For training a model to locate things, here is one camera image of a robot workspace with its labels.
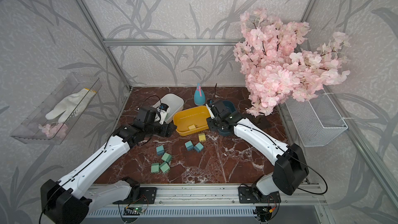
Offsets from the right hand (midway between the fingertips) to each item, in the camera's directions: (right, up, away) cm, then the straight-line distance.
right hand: (211, 120), depth 83 cm
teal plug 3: (-29, -18, +4) cm, 34 cm away
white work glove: (-62, +9, -15) cm, 64 cm away
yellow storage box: (-13, -3, +22) cm, 26 cm away
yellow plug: (-5, -11, +9) cm, 15 cm away
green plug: (-24, -21, +1) cm, 32 cm away
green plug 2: (-30, -25, -2) cm, 39 cm away
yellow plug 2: (-12, -6, +13) cm, 19 cm away
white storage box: (-25, +9, +23) cm, 35 cm away
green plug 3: (-25, -25, -2) cm, 35 cm away
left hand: (-21, -2, -5) cm, 21 cm away
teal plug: (-13, -16, +6) cm, 21 cm away
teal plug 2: (-7, -16, +4) cm, 18 cm away
